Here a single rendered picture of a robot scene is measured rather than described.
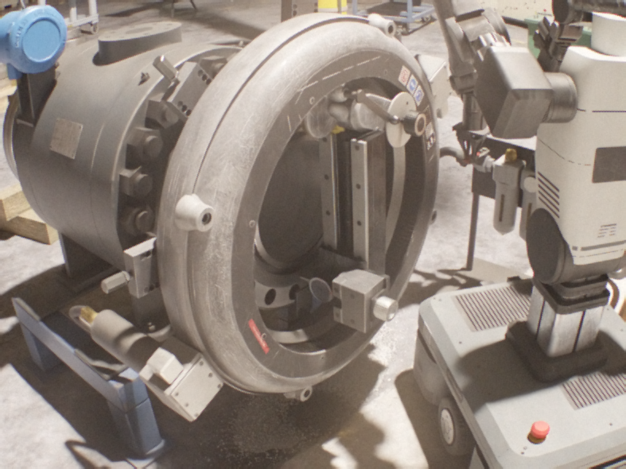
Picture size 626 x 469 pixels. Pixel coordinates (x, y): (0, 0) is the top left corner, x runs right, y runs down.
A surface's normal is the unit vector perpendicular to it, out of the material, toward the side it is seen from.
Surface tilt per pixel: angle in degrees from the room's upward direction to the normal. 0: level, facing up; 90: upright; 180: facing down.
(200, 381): 90
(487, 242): 0
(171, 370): 90
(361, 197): 92
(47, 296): 0
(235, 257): 90
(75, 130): 62
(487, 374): 0
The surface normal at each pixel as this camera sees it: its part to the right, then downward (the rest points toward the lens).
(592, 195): 0.19, 0.46
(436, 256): -0.02, -0.88
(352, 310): -0.61, 0.42
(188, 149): -0.51, -0.18
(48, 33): 0.79, 0.28
